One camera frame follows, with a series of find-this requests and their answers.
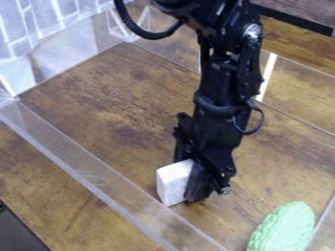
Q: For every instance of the white sponge block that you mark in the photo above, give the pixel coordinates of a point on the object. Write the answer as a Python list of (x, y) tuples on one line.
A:
[(171, 180)]

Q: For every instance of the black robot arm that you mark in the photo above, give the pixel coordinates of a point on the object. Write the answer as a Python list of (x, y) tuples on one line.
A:
[(230, 36)]

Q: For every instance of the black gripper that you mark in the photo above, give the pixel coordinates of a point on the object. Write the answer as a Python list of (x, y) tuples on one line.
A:
[(206, 138)]

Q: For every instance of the green knitted object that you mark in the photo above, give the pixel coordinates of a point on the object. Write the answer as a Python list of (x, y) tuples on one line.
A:
[(286, 230)]

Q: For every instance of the clear acrylic enclosure wall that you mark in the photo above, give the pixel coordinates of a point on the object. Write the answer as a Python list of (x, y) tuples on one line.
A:
[(86, 137)]

